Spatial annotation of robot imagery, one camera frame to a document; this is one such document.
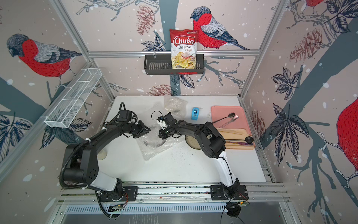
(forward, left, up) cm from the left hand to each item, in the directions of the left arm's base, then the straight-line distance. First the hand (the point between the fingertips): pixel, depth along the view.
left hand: (152, 127), depth 88 cm
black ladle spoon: (-4, -65, -9) cm, 66 cm away
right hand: (-1, -4, -10) cm, 11 cm away
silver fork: (+13, -59, -10) cm, 61 cm away
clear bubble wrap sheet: (-13, +1, -11) cm, 17 cm away
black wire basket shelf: (+47, -5, +15) cm, 49 cm away
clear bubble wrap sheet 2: (+25, -13, -8) cm, 30 cm away
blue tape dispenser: (+18, -29, -9) cm, 36 cm away
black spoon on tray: (+17, -57, -10) cm, 61 cm away
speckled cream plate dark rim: (-5, -27, -11) cm, 30 cm away
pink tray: (+21, -49, -12) cm, 55 cm away
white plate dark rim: (-4, 0, -9) cm, 10 cm away
